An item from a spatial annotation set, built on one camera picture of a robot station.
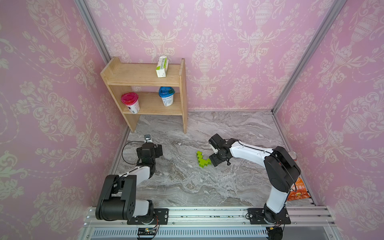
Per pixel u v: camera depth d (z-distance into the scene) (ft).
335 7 2.27
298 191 2.55
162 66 2.50
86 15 2.35
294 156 2.74
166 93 2.88
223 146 2.25
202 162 2.96
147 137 2.62
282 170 1.67
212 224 2.39
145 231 2.38
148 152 2.28
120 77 2.61
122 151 3.26
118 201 1.43
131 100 2.73
